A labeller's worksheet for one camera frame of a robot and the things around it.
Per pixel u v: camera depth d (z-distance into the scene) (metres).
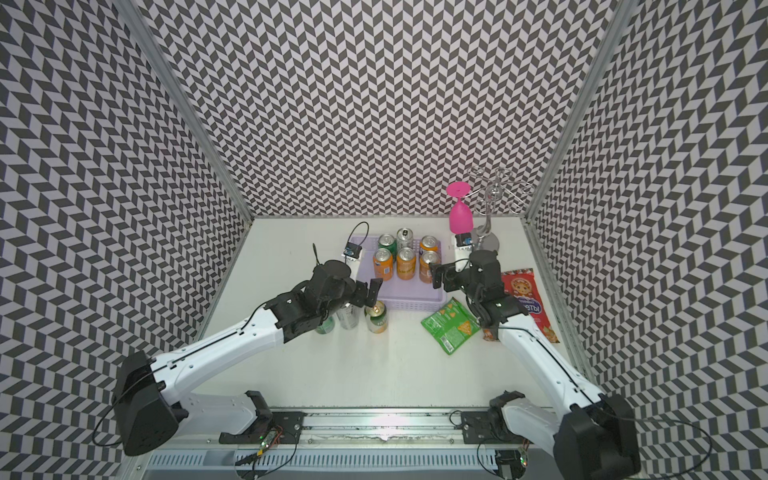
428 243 0.96
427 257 0.94
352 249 0.65
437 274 0.71
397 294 0.99
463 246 0.68
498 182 0.77
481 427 0.74
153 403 0.38
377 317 0.81
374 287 0.71
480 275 0.58
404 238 0.97
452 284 0.72
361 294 0.67
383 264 0.94
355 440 0.72
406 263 0.94
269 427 0.68
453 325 0.89
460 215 0.96
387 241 0.97
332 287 0.56
